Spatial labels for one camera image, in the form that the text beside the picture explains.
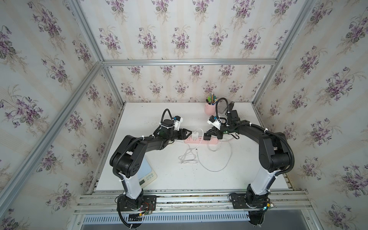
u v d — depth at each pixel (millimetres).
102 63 927
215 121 812
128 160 479
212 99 1088
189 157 905
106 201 749
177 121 848
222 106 1181
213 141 944
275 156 488
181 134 817
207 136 930
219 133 819
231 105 1181
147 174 804
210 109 1043
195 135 907
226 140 956
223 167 859
